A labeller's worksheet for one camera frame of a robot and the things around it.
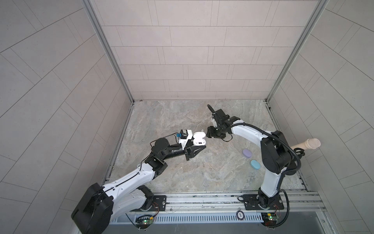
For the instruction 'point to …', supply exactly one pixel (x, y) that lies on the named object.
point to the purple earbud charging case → (247, 153)
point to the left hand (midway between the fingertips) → (205, 146)
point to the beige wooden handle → (311, 143)
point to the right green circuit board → (270, 219)
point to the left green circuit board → (143, 224)
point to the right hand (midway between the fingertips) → (208, 135)
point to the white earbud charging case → (198, 140)
